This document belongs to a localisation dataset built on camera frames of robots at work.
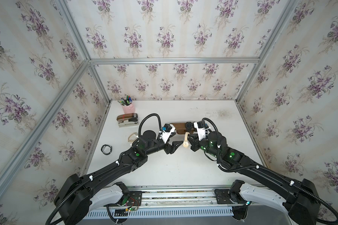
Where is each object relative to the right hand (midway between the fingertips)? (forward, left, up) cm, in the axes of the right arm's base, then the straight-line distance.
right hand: (188, 135), depth 73 cm
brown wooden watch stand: (+16, +3, -16) cm, 22 cm away
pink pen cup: (+30, +42, -14) cm, 53 cm away
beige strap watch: (-5, +2, +2) cm, 6 cm away
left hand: (-2, +5, 0) cm, 5 cm away
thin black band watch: (+2, +54, -19) cm, 57 cm away
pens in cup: (+34, +44, -10) cm, 56 cm away
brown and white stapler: (+21, +41, -15) cm, 49 cm away
